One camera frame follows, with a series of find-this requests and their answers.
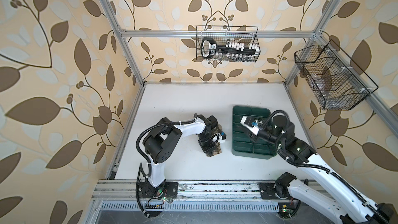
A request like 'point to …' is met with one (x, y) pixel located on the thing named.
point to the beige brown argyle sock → (218, 150)
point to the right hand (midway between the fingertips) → (242, 121)
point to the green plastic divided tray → (244, 143)
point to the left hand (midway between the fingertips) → (212, 153)
